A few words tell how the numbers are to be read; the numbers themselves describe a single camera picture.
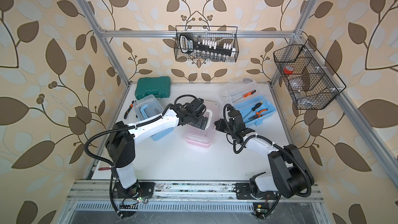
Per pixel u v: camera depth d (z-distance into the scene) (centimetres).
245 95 102
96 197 74
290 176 42
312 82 73
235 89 112
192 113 63
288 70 81
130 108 105
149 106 95
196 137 79
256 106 105
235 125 68
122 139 52
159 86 118
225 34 91
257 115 101
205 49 85
